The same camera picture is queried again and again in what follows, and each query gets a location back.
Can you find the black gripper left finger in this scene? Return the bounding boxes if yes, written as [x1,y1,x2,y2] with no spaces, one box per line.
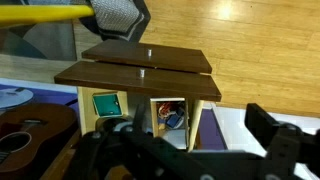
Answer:
[133,104,146,131]

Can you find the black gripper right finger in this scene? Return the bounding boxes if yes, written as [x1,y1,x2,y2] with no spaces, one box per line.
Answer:
[245,103,280,149]

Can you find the red patterned item in drawer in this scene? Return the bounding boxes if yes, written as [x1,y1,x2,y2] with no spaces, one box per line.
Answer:
[158,102,176,119]

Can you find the blue small box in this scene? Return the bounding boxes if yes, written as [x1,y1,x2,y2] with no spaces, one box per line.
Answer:
[166,114,184,129]

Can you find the teal green box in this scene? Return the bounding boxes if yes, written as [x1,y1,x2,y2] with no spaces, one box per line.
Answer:
[93,94,122,117]

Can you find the silver lower drawer knob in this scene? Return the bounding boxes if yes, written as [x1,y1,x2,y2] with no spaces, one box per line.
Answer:
[139,69,145,78]

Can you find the silver drawer knob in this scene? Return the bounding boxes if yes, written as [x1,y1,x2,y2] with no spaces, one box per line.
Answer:
[147,49,152,57]
[139,69,145,78]

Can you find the upper dark wood drawer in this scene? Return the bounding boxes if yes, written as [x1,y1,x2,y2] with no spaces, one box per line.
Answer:
[82,40,212,74]

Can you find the silver upper drawer knob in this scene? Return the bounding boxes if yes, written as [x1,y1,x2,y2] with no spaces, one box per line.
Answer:
[147,49,152,57]

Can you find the brown ukulele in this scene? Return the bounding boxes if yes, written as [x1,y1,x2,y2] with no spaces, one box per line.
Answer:
[0,103,77,180]

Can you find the round grey disc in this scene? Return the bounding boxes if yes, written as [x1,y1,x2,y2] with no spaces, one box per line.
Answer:
[0,87,34,109]

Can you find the yellow pole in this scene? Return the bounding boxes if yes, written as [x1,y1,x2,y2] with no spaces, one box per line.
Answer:
[0,5,94,26]

